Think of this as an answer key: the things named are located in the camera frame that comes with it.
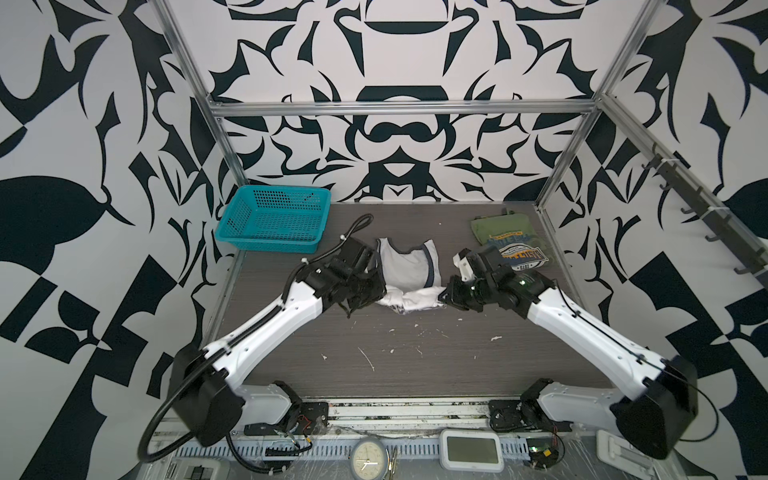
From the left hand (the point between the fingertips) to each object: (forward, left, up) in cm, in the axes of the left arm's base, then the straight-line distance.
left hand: (386, 284), depth 77 cm
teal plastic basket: (+40, +40, -17) cm, 59 cm away
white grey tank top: (+12, -9, -18) cm, 23 cm away
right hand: (-2, -13, -1) cm, 13 cm away
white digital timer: (-34, -17, -15) cm, 41 cm away
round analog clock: (-35, +5, -14) cm, 38 cm away
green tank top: (+22, -48, -16) cm, 55 cm away
